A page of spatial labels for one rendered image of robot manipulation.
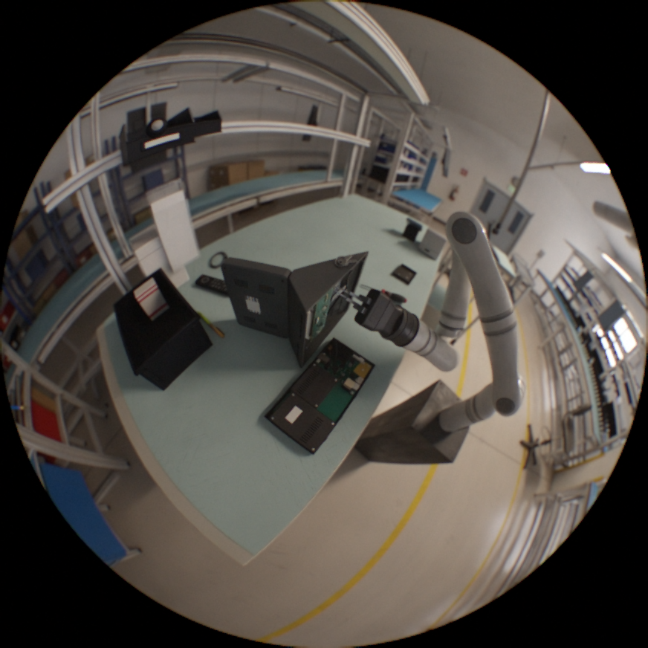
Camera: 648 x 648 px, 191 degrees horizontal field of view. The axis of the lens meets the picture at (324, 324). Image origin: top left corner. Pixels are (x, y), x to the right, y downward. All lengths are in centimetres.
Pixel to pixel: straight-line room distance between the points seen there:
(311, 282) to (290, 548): 161
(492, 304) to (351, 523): 151
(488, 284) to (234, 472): 64
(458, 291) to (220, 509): 70
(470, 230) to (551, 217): 712
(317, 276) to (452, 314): 32
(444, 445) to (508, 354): 41
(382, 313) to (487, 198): 667
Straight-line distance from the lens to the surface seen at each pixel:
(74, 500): 158
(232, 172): 375
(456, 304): 48
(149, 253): 67
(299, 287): 33
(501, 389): 54
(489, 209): 695
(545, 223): 745
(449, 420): 72
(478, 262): 44
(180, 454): 50
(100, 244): 78
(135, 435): 60
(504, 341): 48
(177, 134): 51
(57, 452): 161
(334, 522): 156
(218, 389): 48
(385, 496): 162
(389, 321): 38
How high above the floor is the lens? 143
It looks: 52 degrees down
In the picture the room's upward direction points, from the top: 13 degrees clockwise
